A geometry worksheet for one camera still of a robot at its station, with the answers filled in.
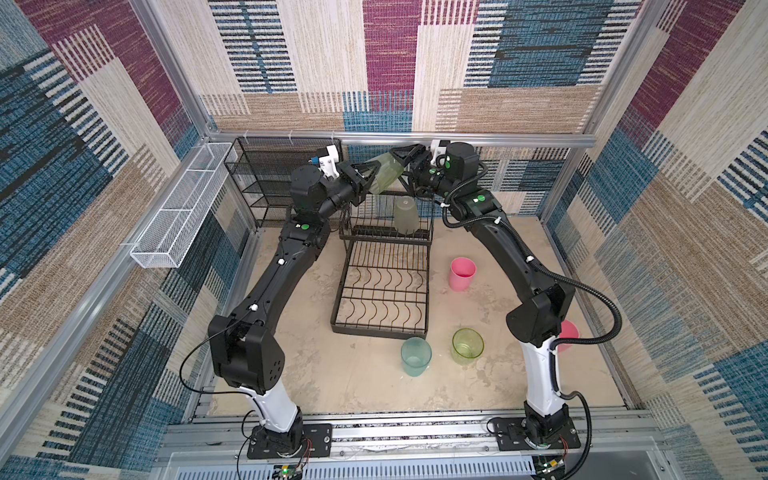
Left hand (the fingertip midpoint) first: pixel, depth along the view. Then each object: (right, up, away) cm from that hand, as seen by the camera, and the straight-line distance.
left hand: (385, 157), depth 67 cm
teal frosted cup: (+8, -48, +15) cm, 51 cm away
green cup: (+23, -48, +21) cm, 57 cm away
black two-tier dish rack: (-1, -30, +36) cm, 46 cm away
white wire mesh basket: (-51, -18, +5) cm, 54 cm away
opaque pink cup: (+25, -27, +31) cm, 48 cm away
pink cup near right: (+50, -43, +17) cm, 68 cm away
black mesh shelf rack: (-41, +7, +34) cm, 54 cm away
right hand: (+1, +1, +7) cm, 7 cm away
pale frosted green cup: (+6, -11, +21) cm, 24 cm away
